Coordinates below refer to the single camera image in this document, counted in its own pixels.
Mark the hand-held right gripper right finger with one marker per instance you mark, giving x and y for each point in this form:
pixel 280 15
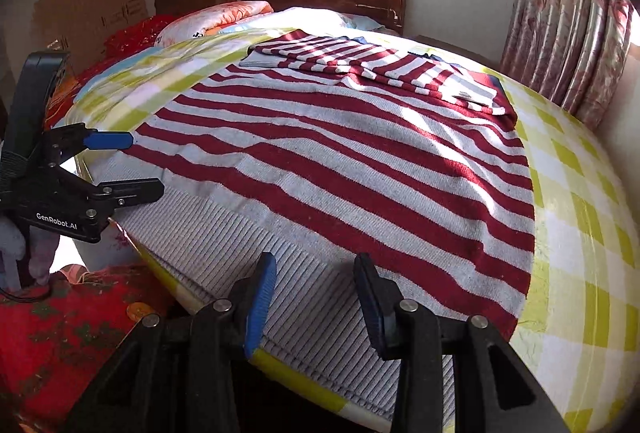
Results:
pixel 372 303

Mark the person's left hand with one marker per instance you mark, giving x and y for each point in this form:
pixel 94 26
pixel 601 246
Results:
pixel 40 258

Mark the wooden nightstand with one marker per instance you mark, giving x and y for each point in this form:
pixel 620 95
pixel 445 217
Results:
pixel 450 45

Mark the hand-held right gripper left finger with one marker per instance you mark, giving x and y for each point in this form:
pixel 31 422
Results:
pixel 260 303

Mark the red green patterned cloth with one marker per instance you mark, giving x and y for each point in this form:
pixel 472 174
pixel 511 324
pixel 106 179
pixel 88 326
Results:
pixel 60 338

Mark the pink floral pillow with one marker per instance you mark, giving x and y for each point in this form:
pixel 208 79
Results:
pixel 215 18

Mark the pink floral curtain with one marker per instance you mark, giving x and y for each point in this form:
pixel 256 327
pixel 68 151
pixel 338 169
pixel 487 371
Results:
pixel 560 13

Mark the light blue pillow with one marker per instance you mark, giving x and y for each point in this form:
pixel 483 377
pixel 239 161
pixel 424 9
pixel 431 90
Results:
pixel 320 18

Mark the cardboard sheet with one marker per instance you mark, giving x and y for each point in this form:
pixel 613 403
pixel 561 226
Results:
pixel 90 8

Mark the red grey striped knit sweater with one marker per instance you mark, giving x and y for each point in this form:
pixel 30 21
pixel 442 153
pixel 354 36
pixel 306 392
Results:
pixel 325 173

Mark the red floral blanket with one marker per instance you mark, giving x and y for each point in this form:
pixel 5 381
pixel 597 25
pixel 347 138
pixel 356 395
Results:
pixel 130 35

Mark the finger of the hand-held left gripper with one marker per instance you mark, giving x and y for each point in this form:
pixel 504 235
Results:
pixel 110 140
pixel 135 190

